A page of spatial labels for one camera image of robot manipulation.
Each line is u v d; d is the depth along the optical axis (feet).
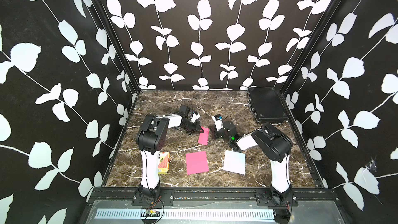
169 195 2.44
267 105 3.90
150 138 1.80
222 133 2.81
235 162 2.81
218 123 2.82
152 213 2.32
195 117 3.14
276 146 1.73
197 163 2.82
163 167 2.64
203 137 3.14
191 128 2.92
